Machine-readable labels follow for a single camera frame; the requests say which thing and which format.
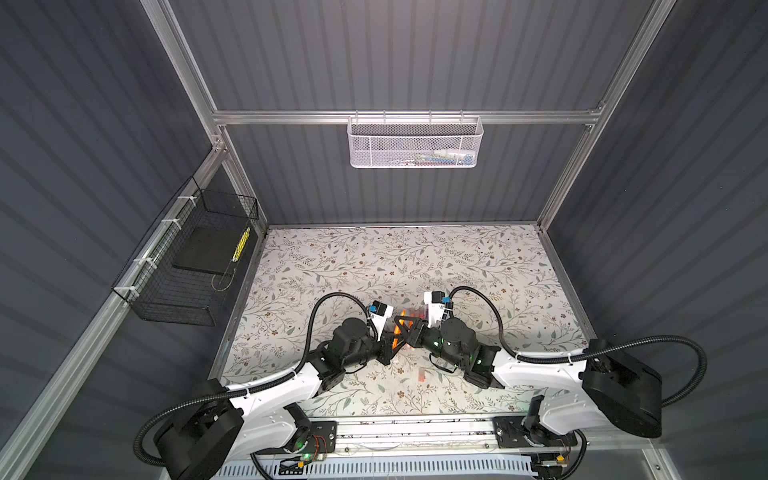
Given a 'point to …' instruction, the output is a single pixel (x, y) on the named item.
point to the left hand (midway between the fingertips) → (407, 337)
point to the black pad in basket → (210, 249)
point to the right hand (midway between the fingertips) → (397, 323)
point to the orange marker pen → (397, 331)
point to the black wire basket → (181, 274)
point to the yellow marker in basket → (241, 245)
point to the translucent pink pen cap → (422, 377)
